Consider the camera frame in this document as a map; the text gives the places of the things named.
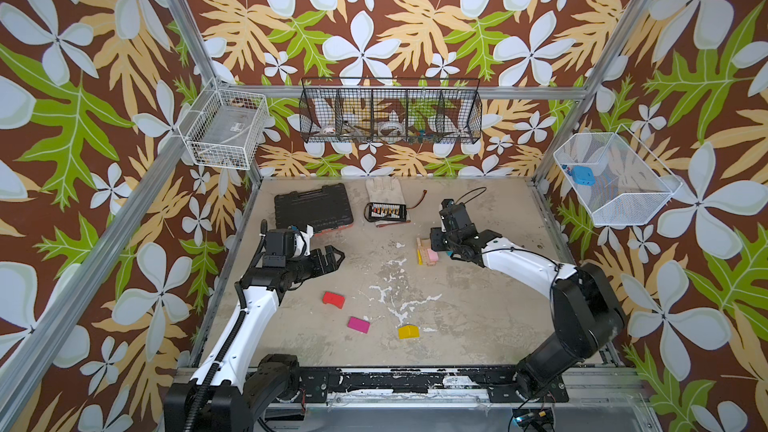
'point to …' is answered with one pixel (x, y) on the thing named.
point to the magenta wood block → (358, 324)
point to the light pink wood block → (433, 255)
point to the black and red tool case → (326, 209)
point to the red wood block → (330, 298)
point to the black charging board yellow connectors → (388, 211)
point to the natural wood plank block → (425, 246)
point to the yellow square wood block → (419, 257)
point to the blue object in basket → (583, 175)
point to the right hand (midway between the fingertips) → (433, 233)
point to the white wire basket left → (223, 127)
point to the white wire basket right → (631, 182)
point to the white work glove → (385, 189)
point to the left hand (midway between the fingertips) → (330, 255)
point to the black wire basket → (390, 110)
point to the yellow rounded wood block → (408, 331)
